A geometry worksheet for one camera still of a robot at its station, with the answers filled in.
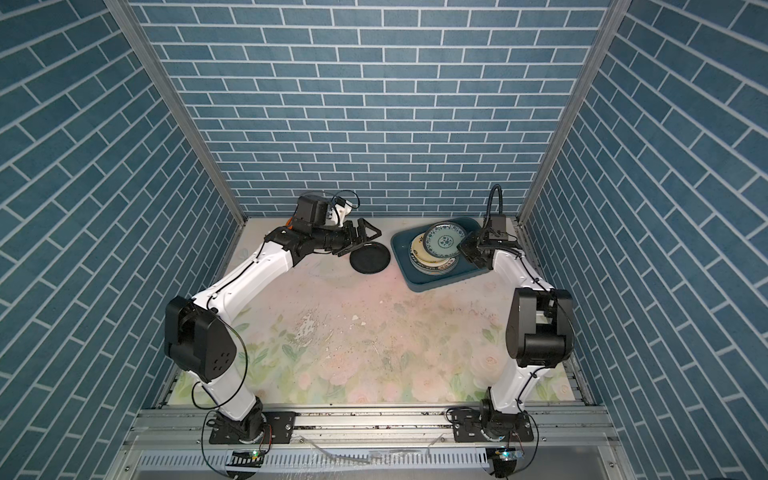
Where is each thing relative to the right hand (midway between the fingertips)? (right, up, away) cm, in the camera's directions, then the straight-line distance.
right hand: (456, 242), depth 95 cm
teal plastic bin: (-12, -13, +1) cm, 18 cm away
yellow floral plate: (-11, -3, +10) cm, 15 cm away
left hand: (-26, +1, -15) cm, 30 cm away
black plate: (-29, -6, +12) cm, 32 cm away
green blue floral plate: (-4, +1, +5) cm, 7 cm away
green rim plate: (-7, -10, +6) cm, 14 cm away
